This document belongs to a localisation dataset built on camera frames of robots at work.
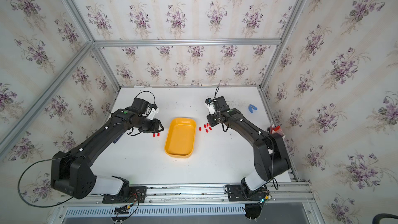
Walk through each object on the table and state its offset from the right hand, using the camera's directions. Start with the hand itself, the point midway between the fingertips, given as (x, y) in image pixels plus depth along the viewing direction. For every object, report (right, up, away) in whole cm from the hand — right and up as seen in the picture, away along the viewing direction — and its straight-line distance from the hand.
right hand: (213, 118), depth 90 cm
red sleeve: (-37, -11, +5) cm, 39 cm away
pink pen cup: (+35, -5, -7) cm, 36 cm away
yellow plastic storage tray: (-20, -12, 0) cm, 23 cm away
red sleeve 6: (-2, -8, +7) cm, 10 cm away
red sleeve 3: (-8, -7, +5) cm, 12 cm away
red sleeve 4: (-3, -5, +8) cm, 10 cm away
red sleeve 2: (-34, -11, +4) cm, 36 cm away
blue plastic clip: (+28, +6, +17) cm, 33 cm away
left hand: (-29, -5, -9) cm, 31 cm away
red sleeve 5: (-4, -9, +5) cm, 11 cm away
